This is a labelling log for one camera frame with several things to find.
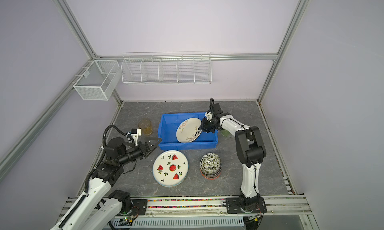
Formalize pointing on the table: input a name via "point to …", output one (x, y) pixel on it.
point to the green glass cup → (225, 133)
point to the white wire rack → (167, 67)
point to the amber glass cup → (146, 126)
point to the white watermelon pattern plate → (170, 168)
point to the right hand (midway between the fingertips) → (199, 129)
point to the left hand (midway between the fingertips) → (159, 145)
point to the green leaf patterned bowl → (210, 163)
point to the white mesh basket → (98, 81)
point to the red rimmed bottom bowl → (211, 177)
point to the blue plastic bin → (168, 124)
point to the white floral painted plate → (188, 130)
